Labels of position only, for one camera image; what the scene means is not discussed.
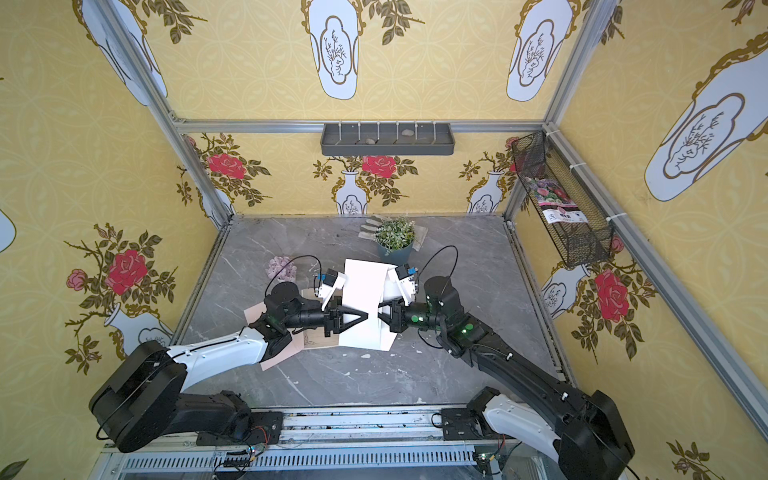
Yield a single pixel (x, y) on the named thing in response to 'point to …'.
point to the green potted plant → (394, 234)
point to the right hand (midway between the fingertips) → (371, 317)
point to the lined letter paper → (316, 337)
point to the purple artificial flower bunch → (275, 264)
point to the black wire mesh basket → (581, 234)
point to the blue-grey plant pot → (396, 257)
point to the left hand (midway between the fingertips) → (369, 318)
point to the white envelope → (363, 290)
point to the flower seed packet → (556, 205)
